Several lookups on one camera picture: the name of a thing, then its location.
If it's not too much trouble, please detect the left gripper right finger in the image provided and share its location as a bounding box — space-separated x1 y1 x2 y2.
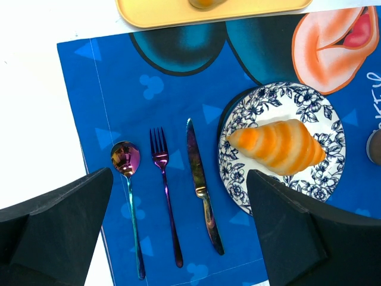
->
246 169 380 285

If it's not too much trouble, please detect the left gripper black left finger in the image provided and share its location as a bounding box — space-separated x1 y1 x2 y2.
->
1 167 113 285

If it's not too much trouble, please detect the large striped croissant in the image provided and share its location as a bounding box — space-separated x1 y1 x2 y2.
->
227 119 326 176

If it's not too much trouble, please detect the iridescent spoon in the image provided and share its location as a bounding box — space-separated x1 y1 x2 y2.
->
111 141 146 280

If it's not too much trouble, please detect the metal cup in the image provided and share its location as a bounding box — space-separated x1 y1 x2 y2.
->
366 129 381 166

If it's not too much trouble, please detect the iridescent knife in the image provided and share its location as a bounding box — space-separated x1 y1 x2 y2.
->
186 118 225 256

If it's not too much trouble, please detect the iridescent fork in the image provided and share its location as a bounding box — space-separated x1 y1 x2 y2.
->
149 128 183 268

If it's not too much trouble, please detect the blue floral plate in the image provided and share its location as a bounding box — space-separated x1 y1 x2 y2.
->
217 82 346 214

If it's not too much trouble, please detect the blue printed placemat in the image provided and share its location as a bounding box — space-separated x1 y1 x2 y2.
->
58 5 380 285

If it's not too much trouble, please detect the yellow tray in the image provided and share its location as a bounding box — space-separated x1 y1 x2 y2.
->
116 0 311 29

